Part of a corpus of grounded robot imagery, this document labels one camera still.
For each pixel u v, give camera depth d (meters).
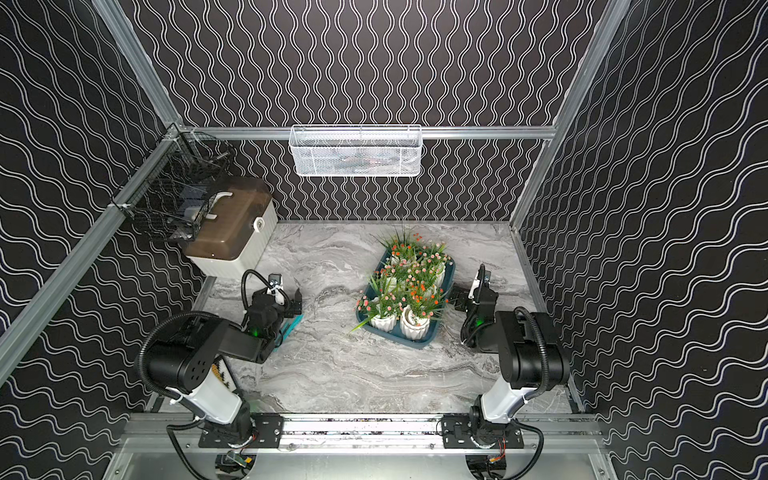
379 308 0.86
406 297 0.78
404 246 0.94
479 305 0.73
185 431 0.63
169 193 0.92
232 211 1.04
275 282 0.81
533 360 0.47
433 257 0.91
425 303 0.86
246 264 0.99
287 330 0.91
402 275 0.91
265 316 0.73
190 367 0.46
